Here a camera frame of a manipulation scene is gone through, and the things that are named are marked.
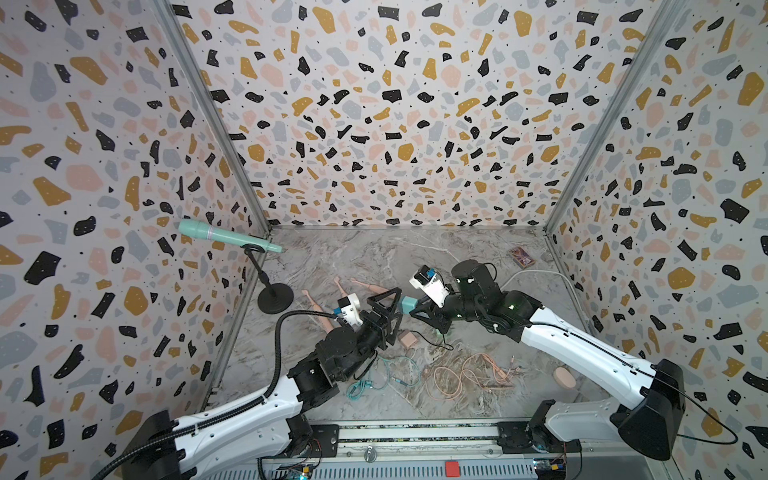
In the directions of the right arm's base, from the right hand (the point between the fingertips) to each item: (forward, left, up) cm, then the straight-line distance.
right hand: (418, 309), depth 72 cm
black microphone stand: (+15, +47, -19) cm, 52 cm away
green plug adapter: (0, +3, +2) cm, 3 cm away
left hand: (-2, +2, +6) cm, 7 cm away
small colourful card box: (+36, -40, -24) cm, 59 cm away
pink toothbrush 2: (+21, +16, -22) cm, 34 cm away
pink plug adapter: (+2, +3, -21) cm, 22 cm away
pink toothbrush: (+23, +28, -20) cm, 41 cm away
